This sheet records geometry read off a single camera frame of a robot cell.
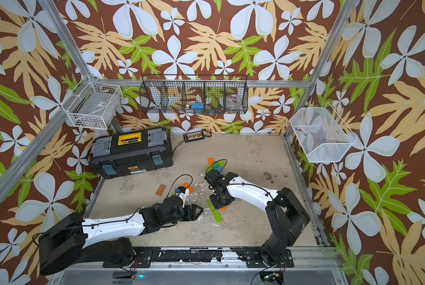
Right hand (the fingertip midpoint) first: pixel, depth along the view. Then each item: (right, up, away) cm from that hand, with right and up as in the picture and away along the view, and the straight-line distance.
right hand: (217, 203), depth 86 cm
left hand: (-8, -1, -5) cm, 9 cm away
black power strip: (-15, +36, +33) cm, 51 cm away
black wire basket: (-12, +58, +11) cm, 60 cm away
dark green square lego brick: (-1, +17, +21) cm, 28 cm away
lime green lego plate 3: (-4, +18, -15) cm, 24 cm away
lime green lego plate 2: (+3, +19, +20) cm, 28 cm away
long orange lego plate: (-3, +20, +21) cm, 29 cm away
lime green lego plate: (-1, -4, 0) cm, 5 cm away
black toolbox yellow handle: (-45, +25, +5) cm, 52 cm away
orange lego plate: (+3, +1, -9) cm, 9 cm away
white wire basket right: (+51, +34, -2) cm, 61 cm away
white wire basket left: (-61, +48, -1) cm, 78 cm away
